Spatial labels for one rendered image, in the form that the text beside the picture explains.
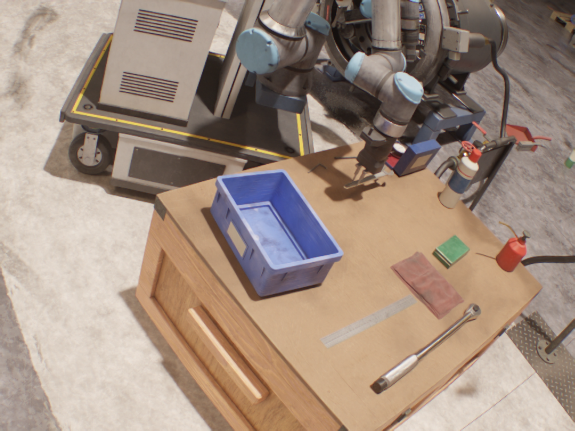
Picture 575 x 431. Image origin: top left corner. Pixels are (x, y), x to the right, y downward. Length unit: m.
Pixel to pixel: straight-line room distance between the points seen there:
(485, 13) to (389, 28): 1.62
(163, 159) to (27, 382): 0.93
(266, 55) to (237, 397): 0.94
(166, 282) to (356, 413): 0.68
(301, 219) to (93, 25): 2.20
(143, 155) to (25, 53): 1.24
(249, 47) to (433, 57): 1.15
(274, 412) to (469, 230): 0.90
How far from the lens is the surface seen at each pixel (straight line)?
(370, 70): 1.59
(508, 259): 1.88
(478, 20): 3.15
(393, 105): 1.57
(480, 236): 1.96
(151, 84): 1.98
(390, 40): 1.69
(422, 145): 1.97
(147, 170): 2.09
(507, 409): 2.25
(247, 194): 1.54
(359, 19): 2.84
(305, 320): 1.38
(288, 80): 1.90
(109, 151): 2.19
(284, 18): 1.67
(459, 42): 2.58
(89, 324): 1.81
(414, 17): 2.40
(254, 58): 1.71
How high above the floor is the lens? 1.49
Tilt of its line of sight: 40 degrees down
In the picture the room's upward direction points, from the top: 25 degrees clockwise
